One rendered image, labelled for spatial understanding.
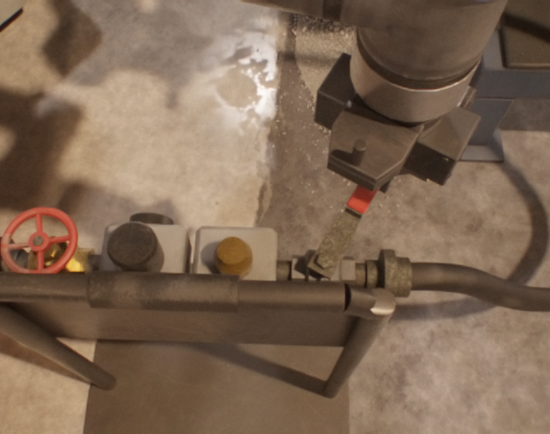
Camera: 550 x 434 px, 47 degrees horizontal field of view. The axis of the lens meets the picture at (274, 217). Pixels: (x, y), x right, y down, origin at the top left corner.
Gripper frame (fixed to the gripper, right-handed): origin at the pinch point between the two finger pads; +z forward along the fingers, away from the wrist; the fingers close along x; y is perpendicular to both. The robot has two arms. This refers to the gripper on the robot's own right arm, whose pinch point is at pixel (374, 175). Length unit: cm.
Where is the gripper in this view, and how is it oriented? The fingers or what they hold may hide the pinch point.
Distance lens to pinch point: 66.0
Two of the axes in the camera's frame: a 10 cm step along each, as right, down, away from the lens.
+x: -8.6, -4.7, 2.0
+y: 5.1, -7.9, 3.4
